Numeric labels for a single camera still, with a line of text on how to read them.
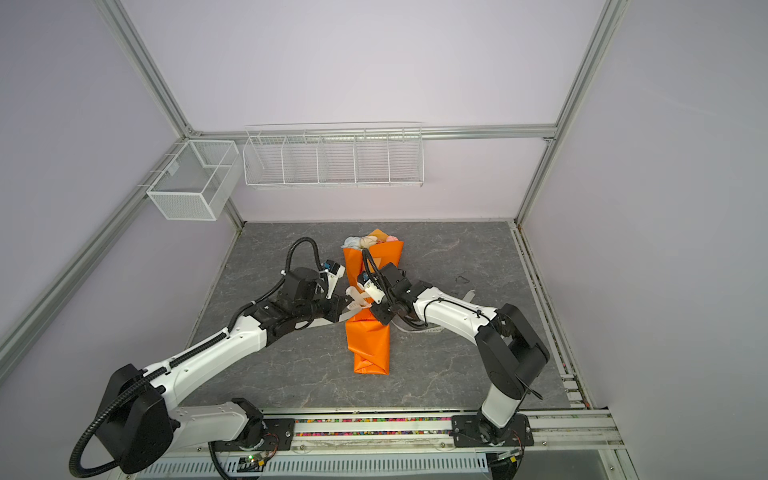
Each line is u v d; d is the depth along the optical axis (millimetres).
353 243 1080
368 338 830
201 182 1013
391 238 1082
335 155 1052
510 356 455
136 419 397
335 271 730
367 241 1084
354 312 866
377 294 784
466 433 734
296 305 620
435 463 708
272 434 729
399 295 678
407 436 751
